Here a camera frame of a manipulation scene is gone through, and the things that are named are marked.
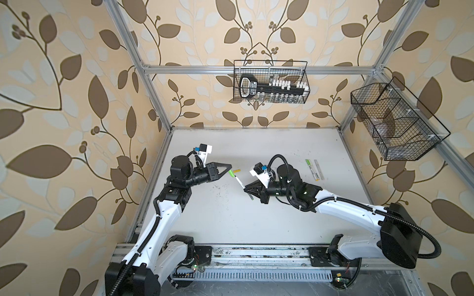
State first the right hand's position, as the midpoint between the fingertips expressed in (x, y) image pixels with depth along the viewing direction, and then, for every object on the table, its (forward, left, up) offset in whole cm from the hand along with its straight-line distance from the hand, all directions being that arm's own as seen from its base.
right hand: (246, 189), depth 73 cm
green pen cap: (+4, +5, +6) cm, 9 cm away
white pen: (+20, -38, -19) cm, 47 cm away
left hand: (+5, +5, +9) cm, 11 cm away
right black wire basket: (+18, -63, +15) cm, 67 cm away
